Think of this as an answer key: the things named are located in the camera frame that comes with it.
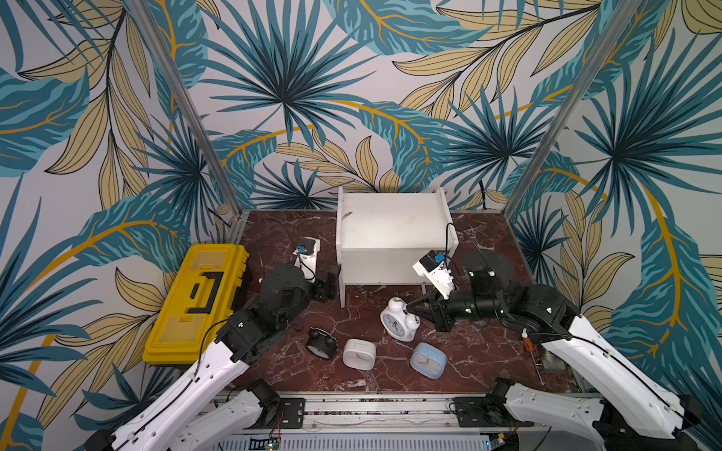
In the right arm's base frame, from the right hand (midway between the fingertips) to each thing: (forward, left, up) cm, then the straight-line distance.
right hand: (408, 307), depth 61 cm
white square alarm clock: (-2, +11, -24) cm, 26 cm away
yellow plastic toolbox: (+11, +54, -13) cm, 56 cm away
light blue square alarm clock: (-5, -8, -24) cm, 25 cm away
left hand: (+11, +19, -1) cm, 22 cm away
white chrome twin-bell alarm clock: (-2, +2, -3) cm, 4 cm away
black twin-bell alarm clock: (+1, +21, -23) cm, 31 cm away
